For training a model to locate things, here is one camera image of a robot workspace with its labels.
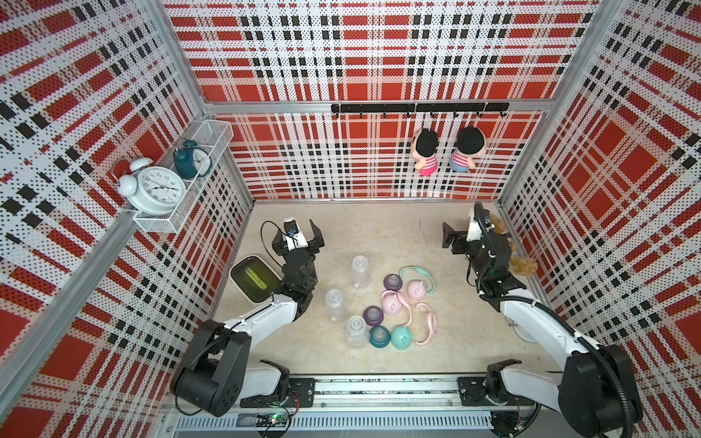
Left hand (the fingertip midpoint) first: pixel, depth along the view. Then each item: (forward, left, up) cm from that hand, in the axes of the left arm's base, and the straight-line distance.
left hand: (301, 225), depth 82 cm
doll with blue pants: (+29, -56, +9) cm, 64 cm away
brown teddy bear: (-6, -72, -16) cm, 74 cm away
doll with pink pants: (+30, -41, +7) cm, 51 cm away
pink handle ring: (-17, -32, -19) cm, 40 cm away
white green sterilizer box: (-9, +19, -18) cm, 27 cm away
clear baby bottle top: (-8, -18, -14) cm, 24 cm away
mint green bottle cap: (-28, -30, -20) cm, 46 cm away
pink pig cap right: (-13, -36, -19) cm, 43 cm away
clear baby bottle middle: (-19, -10, -20) cm, 29 cm away
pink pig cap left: (-18, -28, -19) cm, 38 cm away
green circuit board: (-47, +5, -22) cm, 53 cm away
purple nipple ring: (-20, -22, -22) cm, 37 cm away
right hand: (0, -49, 0) cm, 49 cm away
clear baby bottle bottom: (-27, -17, -20) cm, 38 cm away
